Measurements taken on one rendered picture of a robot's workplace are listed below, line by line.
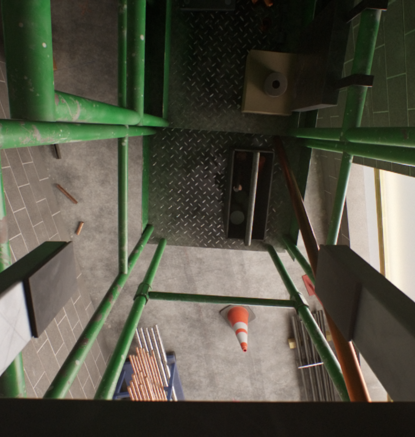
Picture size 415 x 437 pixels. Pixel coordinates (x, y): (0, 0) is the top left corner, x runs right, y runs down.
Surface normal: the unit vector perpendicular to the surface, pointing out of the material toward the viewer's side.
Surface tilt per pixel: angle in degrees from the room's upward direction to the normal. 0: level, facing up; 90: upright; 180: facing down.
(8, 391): 27
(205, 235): 0
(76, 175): 0
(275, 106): 0
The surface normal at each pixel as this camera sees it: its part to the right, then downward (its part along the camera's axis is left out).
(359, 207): 0.00, 0.27
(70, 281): 1.00, 0.01
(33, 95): 0.45, 0.28
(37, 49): 0.71, 0.24
